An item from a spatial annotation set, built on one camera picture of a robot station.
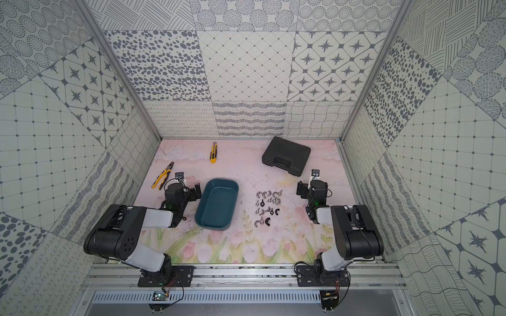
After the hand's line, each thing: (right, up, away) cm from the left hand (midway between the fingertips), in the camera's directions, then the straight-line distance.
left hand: (188, 182), depth 94 cm
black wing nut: (+38, -17, -6) cm, 42 cm away
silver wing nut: (+34, -6, +2) cm, 35 cm away
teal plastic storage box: (+14, -10, -1) cm, 18 cm away
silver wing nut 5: (+45, -6, +3) cm, 46 cm away
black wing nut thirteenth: (+41, -13, -4) cm, 43 cm away
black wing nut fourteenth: (+43, -13, -4) cm, 45 cm away
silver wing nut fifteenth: (+36, -17, -6) cm, 40 cm away
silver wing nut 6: (+40, -9, +1) cm, 41 cm away
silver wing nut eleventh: (+37, -13, -4) cm, 39 cm away
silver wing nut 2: (+37, -7, +1) cm, 38 cm away
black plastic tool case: (+50, +14, +14) cm, 54 cm away
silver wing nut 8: (+34, -13, -4) cm, 37 cm away
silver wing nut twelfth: (+40, -12, -3) cm, 42 cm away
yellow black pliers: (-17, +2, +8) cm, 18 cm away
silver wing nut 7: (+45, -9, 0) cm, 46 cm away
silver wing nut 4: (+42, -6, +3) cm, 43 cm away
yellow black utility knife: (+8, +15, +18) cm, 25 cm away
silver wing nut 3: (+40, -6, +3) cm, 41 cm away
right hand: (+61, -1, +1) cm, 61 cm away
